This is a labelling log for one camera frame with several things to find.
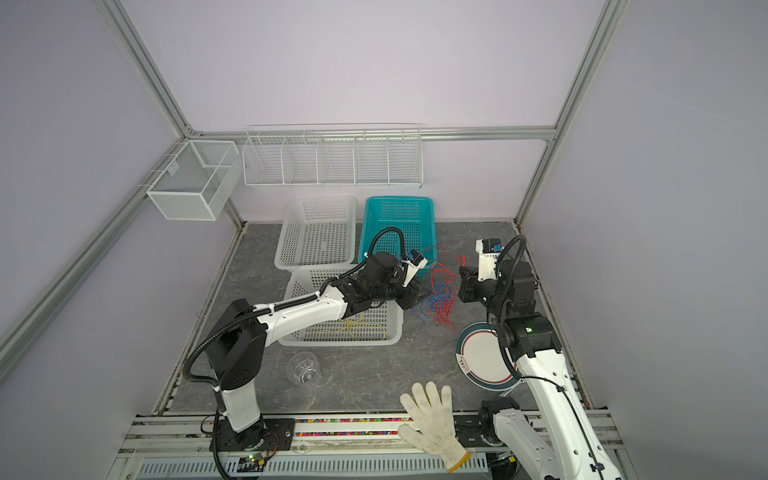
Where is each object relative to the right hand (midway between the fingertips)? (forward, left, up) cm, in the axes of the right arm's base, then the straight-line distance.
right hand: (464, 270), depth 72 cm
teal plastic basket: (+45, +10, -24) cm, 52 cm away
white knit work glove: (-28, +7, -28) cm, 40 cm away
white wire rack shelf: (+45, +38, +3) cm, 59 cm away
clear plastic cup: (-15, +44, -27) cm, 54 cm away
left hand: (+1, +9, -11) cm, 14 cm away
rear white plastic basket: (+39, +49, -27) cm, 68 cm away
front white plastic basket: (+11, +46, -20) cm, 51 cm away
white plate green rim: (-12, -7, -27) cm, 30 cm away
